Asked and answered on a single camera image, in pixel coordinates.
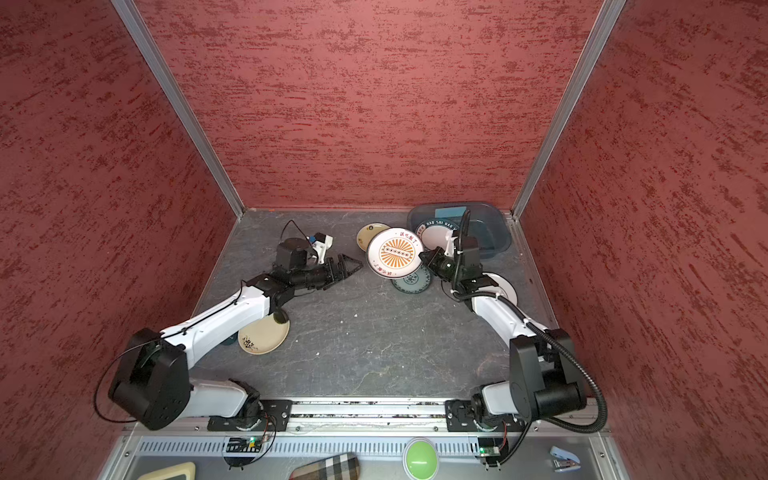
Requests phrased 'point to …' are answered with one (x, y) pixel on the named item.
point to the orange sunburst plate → (394, 253)
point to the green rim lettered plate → (433, 232)
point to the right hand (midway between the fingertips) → (415, 259)
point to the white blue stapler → (564, 461)
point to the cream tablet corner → (188, 469)
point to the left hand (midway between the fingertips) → (355, 275)
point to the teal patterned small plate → (414, 282)
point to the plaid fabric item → (344, 466)
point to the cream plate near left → (263, 336)
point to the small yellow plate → (367, 231)
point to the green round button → (420, 459)
